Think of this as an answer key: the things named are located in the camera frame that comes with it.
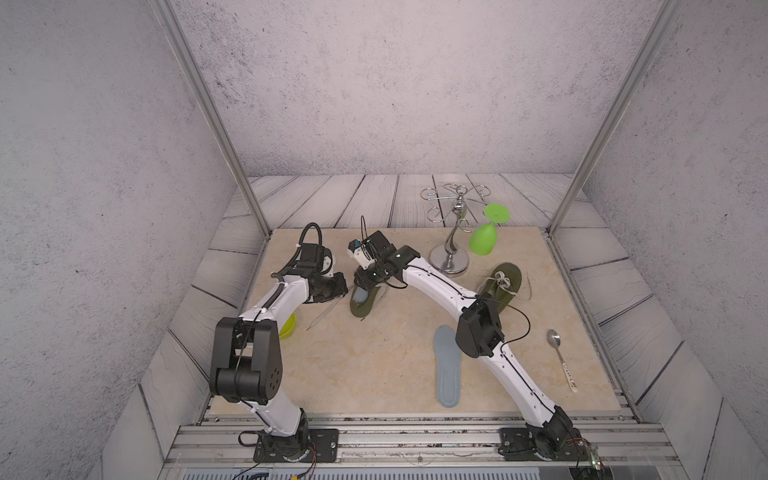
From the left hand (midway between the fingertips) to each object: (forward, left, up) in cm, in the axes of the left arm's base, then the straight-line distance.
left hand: (350, 288), depth 92 cm
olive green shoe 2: (+2, -48, -3) cm, 48 cm away
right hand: (+4, -2, 0) cm, 4 cm away
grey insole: (+2, -2, -7) cm, 8 cm away
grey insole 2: (-20, -28, -10) cm, 36 cm away
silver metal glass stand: (+15, -35, +17) cm, 42 cm away
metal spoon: (-14, -61, -9) cm, 63 cm away
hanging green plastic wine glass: (+11, -41, +8) cm, 44 cm away
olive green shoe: (-3, -3, -8) cm, 9 cm away
